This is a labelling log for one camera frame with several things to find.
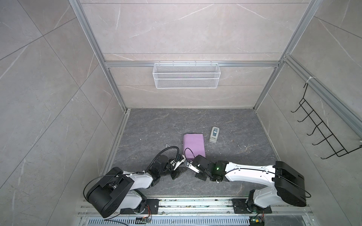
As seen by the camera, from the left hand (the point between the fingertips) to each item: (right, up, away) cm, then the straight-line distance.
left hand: (184, 163), depth 85 cm
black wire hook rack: (+67, +19, -22) cm, 73 cm away
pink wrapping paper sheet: (+6, +10, +5) cm, 13 cm away
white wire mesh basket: (+16, +59, +16) cm, 63 cm away
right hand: (+8, -1, -2) cm, 8 cm away
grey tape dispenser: (+22, +16, +13) cm, 30 cm away
